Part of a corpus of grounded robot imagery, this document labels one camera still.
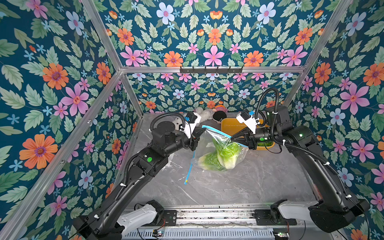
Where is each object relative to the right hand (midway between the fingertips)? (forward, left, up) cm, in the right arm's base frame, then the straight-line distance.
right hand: (236, 133), depth 62 cm
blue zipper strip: (0, +23, -36) cm, 42 cm away
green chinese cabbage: (-7, +4, -5) cm, 9 cm away
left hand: (0, +14, +4) cm, 14 cm away
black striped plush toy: (+41, +4, -28) cm, 50 cm away
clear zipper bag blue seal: (-3, +9, -9) cm, 13 cm away
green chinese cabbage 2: (-6, +11, -14) cm, 19 cm away
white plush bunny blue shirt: (+34, +15, -24) cm, 44 cm away
